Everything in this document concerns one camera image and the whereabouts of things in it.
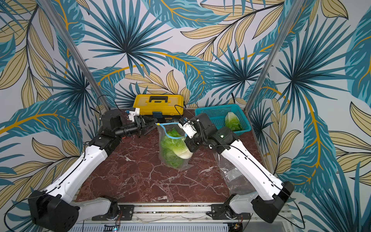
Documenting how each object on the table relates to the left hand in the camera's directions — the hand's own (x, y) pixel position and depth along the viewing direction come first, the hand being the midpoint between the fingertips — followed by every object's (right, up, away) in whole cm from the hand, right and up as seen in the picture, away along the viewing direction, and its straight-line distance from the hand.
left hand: (155, 124), depth 68 cm
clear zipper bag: (+44, -35, +15) cm, 58 cm away
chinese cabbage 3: (+47, +1, +33) cm, 57 cm away
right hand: (+15, -7, +2) cm, 17 cm away
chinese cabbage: (+7, -19, +9) cm, 22 cm away
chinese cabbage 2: (+10, -11, +1) cm, 15 cm away
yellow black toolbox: (-3, +11, +32) cm, 34 cm away
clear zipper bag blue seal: (+3, -2, +2) cm, 4 cm away
